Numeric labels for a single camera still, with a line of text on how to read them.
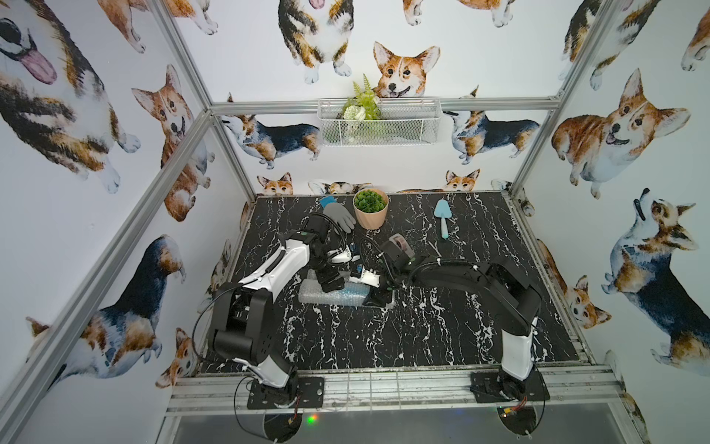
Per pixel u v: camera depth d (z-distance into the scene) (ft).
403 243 3.26
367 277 2.60
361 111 2.68
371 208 3.38
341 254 2.58
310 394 2.41
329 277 2.56
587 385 2.51
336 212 3.81
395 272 2.37
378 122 2.86
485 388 2.40
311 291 2.87
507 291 1.73
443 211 3.76
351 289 2.63
